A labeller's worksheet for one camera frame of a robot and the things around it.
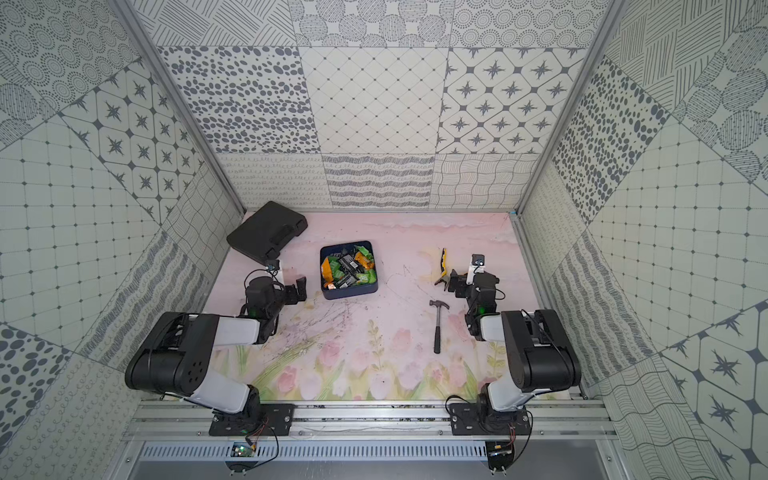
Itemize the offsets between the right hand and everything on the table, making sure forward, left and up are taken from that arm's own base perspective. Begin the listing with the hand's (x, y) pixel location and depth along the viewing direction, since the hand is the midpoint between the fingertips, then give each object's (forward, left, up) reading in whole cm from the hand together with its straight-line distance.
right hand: (469, 274), depth 95 cm
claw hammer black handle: (-17, +11, -7) cm, 21 cm away
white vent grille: (-47, +42, -6) cm, 64 cm away
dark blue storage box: (+2, +40, -1) cm, 40 cm away
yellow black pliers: (+7, +7, -5) cm, 11 cm away
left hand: (-2, +59, +1) cm, 59 cm away
